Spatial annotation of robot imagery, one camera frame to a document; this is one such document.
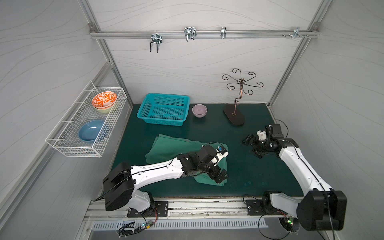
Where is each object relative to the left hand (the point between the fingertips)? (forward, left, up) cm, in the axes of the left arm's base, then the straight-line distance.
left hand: (223, 170), depth 72 cm
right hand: (+15, -14, -1) cm, 20 cm away
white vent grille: (-21, +18, -15) cm, 31 cm away
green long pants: (+17, +34, -10) cm, 39 cm away
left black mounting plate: (-15, +31, -14) cm, 38 cm away
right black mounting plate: (-13, -20, -12) cm, 26 cm away
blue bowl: (+10, +59, +18) cm, 63 cm away
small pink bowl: (+50, +12, -10) cm, 52 cm away
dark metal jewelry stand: (+52, -12, -12) cm, 54 cm away
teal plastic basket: (+54, +40, -14) cm, 69 cm away
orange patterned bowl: (+27, +61, +21) cm, 70 cm away
